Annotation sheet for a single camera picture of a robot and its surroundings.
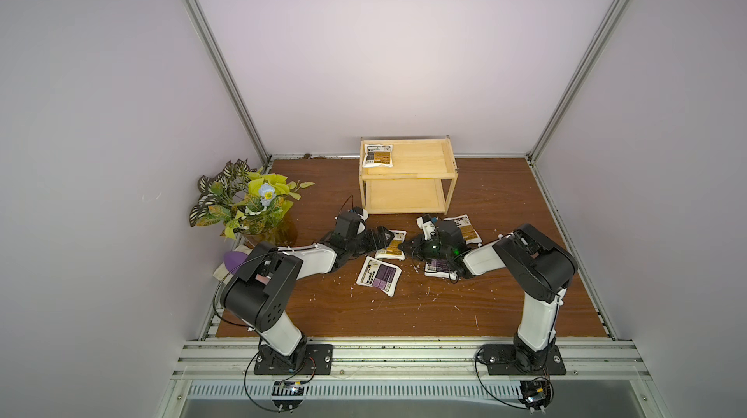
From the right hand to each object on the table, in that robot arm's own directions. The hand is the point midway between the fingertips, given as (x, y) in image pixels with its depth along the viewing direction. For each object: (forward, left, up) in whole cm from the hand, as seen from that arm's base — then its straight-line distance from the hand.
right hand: (397, 243), depth 90 cm
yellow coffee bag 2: (-2, +1, -2) cm, 3 cm away
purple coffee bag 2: (-7, -13, -3) cm, 15 cm away
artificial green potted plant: (+2, +42, +17) cm, 45 cm away
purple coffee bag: (-9, +6, -4) cm, 11 cm away
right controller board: (-37, -34, -7) cm, 51 cm away
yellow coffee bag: (+21, +7, +18) cm, 29 cm away
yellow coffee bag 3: (+5, -25, -4) cm, 25 cm away
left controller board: (-38, +28, -6) cm, 47 cm away
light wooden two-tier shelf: (+14, -7, +14) cm, 21 cm away
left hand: (+1, +3, 0) cm, 3 cm away
